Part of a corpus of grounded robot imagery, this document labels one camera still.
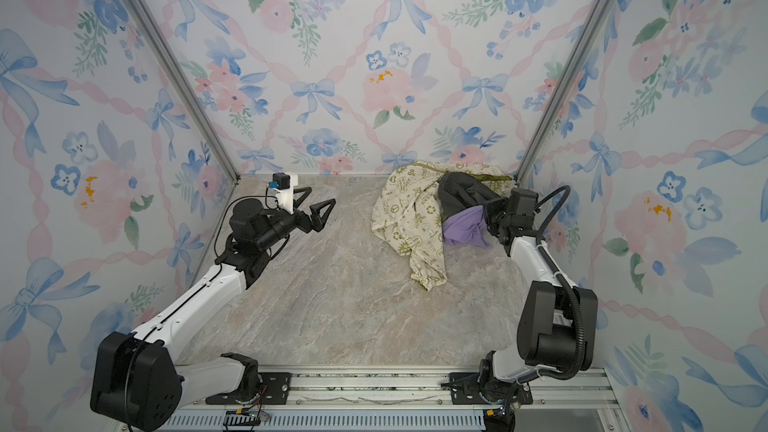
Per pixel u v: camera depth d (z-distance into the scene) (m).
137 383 0.39
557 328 0.45
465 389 0.73
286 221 0.67
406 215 0.97
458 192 0.97
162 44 0.82
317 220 0.69
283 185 0.64
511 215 0.70
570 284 0.46
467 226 0.95
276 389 0.75
